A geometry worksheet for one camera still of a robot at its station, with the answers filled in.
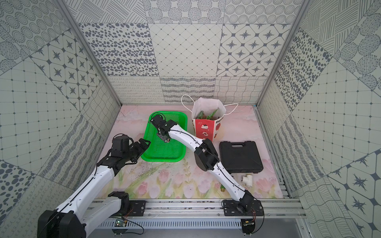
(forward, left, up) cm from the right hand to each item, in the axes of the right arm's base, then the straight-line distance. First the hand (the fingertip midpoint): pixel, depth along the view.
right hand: (168, 131), depth 97 cm
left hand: (-14, +10, +7) cm, 18 cm away
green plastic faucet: (-33, -34, -7) cm, 48 cm away
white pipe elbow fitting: (-29, -48, -4) cm, 57 cm away
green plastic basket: (-12, +5, -6) cm, 14 cm away
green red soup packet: (+9, -23, +6) cm, 25 cm away
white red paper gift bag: (-6, -24, +11) cm, 28 cm away
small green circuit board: (-50, +18, -7) cm, 53 cm away
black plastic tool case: (-17, -46, -2) cm, 49 cm away
